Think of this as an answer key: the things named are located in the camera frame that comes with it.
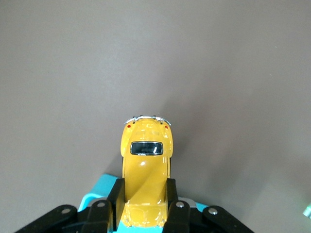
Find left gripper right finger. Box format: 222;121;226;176
162;178;256;233

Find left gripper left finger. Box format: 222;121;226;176
14;178;126;233

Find yellow beetle toy car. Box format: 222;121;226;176
116;114;174;229

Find turquoise plastic bin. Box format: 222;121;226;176
78;172;209;233

